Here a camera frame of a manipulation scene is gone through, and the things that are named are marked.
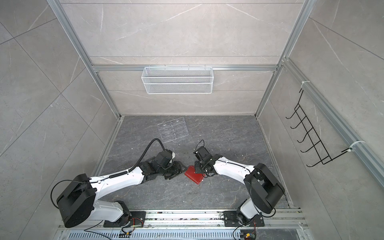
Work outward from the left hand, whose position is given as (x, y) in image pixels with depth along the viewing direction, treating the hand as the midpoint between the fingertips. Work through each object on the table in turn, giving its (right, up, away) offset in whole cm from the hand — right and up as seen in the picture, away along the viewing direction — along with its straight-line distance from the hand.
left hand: (186, 167), depth 81 cm
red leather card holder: (+2, -4, +6) cm, 8 cm away
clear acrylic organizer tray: (-11, +21, +23) cm, 33 cm away
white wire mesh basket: (-10, +55, +19) cm, 59 cm away
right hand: (+7, -2, +8) cm, 11 cm away
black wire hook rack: (+57, +11, -23) cm, 62 cm away
